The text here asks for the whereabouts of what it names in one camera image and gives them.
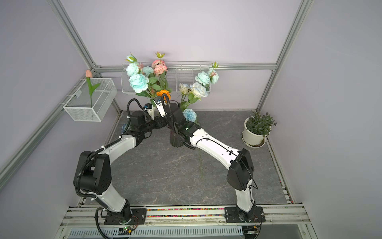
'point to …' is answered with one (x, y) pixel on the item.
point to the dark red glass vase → (177, 139)
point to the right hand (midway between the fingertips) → (160, 107)
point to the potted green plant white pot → (256, 128)
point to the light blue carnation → (189, 115)
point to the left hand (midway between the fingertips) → (167, 117)
